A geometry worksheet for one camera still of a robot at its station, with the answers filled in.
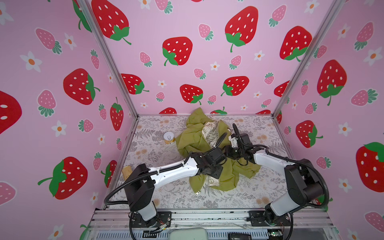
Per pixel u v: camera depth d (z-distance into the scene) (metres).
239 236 0.74
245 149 0.72
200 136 0.98
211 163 0.60
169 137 1.01
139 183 0.44
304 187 0.45
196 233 0.66
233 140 0.86
